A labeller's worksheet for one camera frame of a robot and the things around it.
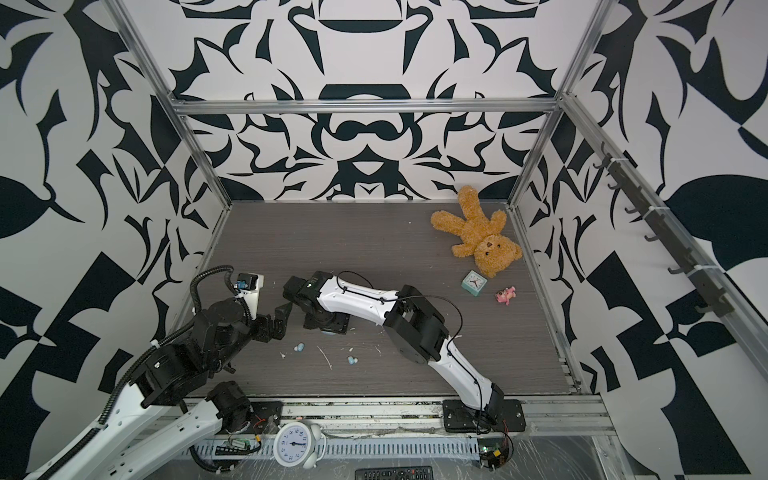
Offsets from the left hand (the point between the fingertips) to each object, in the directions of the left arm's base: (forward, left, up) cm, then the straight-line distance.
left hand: (269, 297), depth 71 cm
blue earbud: (-5, -3, -21) cm, 22 cm away
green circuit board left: (-27, +8, -20) cm, 35 cm away
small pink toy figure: (+8, -64, -19) cm, 68 cm away
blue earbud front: (-9, -18, -21) cm, 29 cm away
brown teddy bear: (+20, -63, -14) cm, 67 cm away
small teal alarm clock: (+13, -56, -20) cm, 61 cm away
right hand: (+1, -8, -20) cm, 21 cm away
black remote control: (-33, -28, -20) cm, 48 cm away
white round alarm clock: (-27, -7, -19) cm, 34 cm away
